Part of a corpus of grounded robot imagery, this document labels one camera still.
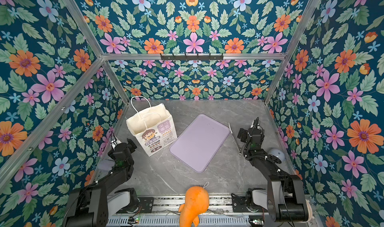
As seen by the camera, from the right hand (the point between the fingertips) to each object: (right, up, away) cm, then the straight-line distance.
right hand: (250, 129), depth 89 cm
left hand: (-76, -5, -4) cm, 76 cm away
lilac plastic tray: (-31, -10, +8) cm, 34 cm away
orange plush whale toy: (-31, -31, -22) cm, 49 cm away
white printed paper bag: (-54, +4, -16) cm, 56 cm away
